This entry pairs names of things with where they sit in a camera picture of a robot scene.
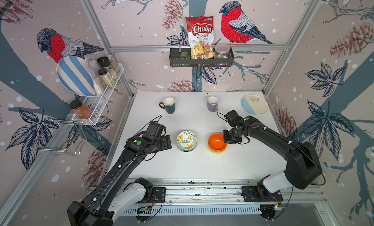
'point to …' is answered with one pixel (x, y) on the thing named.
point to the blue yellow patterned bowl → (187, 150)
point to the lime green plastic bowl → (217, 152)
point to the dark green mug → (168, 104)
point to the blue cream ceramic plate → (254, 104)
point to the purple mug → (212, 103)
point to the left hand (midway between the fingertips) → (167, 139)
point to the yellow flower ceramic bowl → (186, 139)
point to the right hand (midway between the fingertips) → (224, 139)
